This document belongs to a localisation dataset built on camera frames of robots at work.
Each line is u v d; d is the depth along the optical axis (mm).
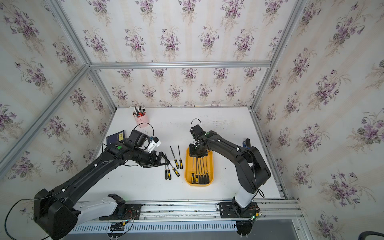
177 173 859
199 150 749
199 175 842
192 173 808
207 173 856
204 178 839
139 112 1043
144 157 644
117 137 1010
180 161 905
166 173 858
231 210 669
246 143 930
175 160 907
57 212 369
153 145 713
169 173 858
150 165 642
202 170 864
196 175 843
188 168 842
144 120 1018
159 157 664
